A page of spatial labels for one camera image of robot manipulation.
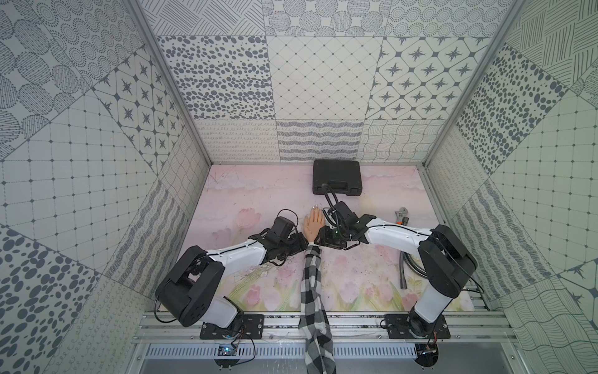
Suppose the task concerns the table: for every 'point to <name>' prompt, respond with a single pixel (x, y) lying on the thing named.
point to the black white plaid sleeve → (313, 320)
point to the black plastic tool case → (343, 176)
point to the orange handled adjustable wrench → (401, 218)
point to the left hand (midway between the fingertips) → (309, 249)
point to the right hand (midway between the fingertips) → (320, 245)
